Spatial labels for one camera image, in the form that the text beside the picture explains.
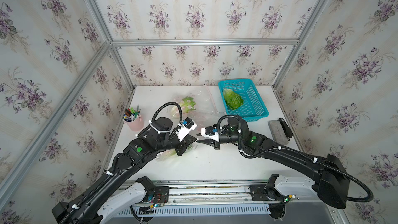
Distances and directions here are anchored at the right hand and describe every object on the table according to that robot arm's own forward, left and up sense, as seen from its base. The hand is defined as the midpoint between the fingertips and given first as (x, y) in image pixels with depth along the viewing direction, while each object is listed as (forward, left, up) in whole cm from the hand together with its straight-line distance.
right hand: (200, 136), depth 68 cm
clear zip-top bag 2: (+2, +4, -24) cm, 24 cm away
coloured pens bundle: (+19, +42, -11) cm, 47 cm away
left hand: (-2, +2, +1) cm, 3 cm away
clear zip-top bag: (+36, +2, -23) cm, 43 cm away
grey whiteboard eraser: (+14, -49, -21) cm, 55 cm away
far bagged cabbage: (+29, +9, -14) cm, 34 cm away
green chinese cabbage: (+33, -20, -13) cm, 41 cm away
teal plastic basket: (+34, -37, -23) cm, 55 cm away
